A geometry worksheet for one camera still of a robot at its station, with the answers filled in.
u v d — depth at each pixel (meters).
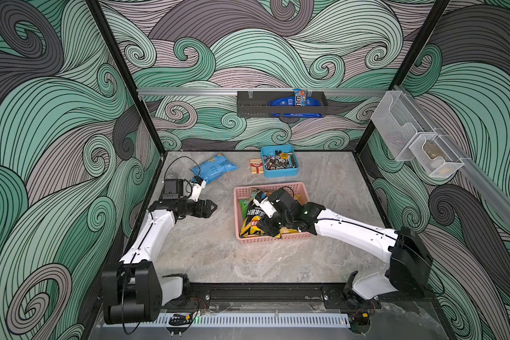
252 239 0.82
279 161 1.15
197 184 0.75
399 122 0.78
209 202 0.76
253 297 0.74
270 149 1.19
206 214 0.74
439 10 0.71
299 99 0.90
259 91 0.95
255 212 0.80
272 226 0.70
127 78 0.89
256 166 1.12
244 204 0.92
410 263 0.41
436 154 0.66
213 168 1.04
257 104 1.07
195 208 0.73
